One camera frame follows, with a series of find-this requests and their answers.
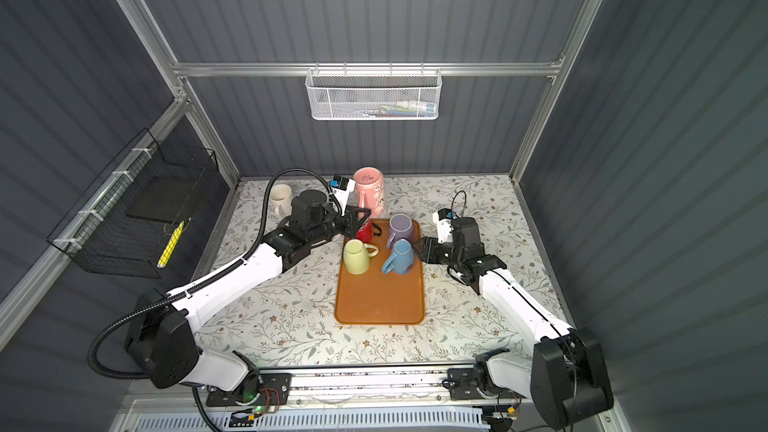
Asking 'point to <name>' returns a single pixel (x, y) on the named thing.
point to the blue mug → (402, 260)
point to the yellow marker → (170, 246)
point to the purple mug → (400, 227)
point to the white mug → (281, 196)
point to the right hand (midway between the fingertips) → (423, 246)
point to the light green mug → (356, 256)
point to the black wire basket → (134, 217)
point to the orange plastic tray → (378, 298)
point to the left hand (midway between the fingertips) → (369, 209)
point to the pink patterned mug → (369, 182)
